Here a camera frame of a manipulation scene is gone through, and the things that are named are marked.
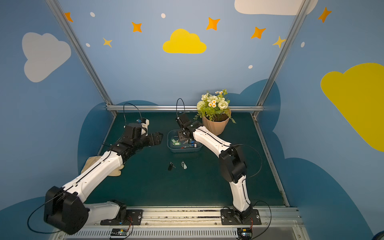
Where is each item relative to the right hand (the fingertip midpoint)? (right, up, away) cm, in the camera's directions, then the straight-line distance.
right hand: (186, 132), depth 94 cm
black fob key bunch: (-10, -21, 0) cm, 23 cm away
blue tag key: (+4, -9, +10) cm, 14 cm away
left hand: (-16, 0, -11) cm, 20 cm away
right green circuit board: (+30, -49, -21) cm, 61 cm away
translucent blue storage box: (-2, -11, +8) cm, 13 cm away
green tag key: (-8, -8, +11) cm, 16 cm away
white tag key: (-2, -20, 0) cm, 20 cm away
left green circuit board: (-32, -48, -22) cm, 62 cm away
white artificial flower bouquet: (+15, +14, -15) cm, 26 cm away
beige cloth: (-60, -18, 0) cm, 63 cm away
